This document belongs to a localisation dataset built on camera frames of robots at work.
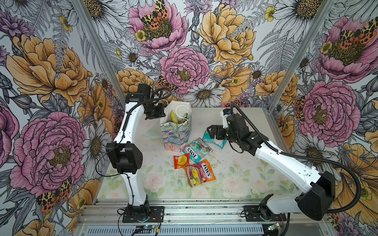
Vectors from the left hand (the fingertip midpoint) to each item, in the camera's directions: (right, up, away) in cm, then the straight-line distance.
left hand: (164, 119), depth 85 cm
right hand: (+28, -7, -6) cm, 29 cm away
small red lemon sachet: (+9, -26, +7) cm, 29 cm away
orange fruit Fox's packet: (+20, -31, +1) cm, 37 cm away
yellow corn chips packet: (+5, +1, +7) cm, 9 cm away
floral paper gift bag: (+7, -3, -5) cm, 10 cm away
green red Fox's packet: (+19, -19, +10) cm, 29 cm away
